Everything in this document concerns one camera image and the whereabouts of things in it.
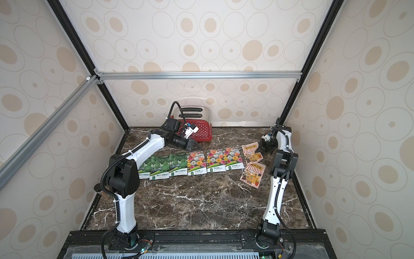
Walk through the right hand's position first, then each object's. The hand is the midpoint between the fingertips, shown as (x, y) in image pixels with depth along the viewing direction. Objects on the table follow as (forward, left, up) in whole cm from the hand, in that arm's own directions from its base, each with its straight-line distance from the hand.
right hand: (265, 151), depth 104 cm
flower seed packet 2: (-7, +32, -2) cm, 32 cm away
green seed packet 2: (-12, +55, 0) cm, 57 cm away
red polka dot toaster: (+13, +46, +12) cm, 50 cm away
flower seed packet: (-11, +44, -1) cm, 45 cm away
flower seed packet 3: (-6, +20, -1) cm, 21 cm away
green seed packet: (-15, +66, -1) cm, 68 cm away
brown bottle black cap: (-34, +91, +9) cm, 97 cm away
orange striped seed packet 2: (-17, +10, -1) cm, 19 cm away
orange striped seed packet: (+2, +10, -1) cm, 10 cm away
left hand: (-12, +38, +18) cm, 44 cm away
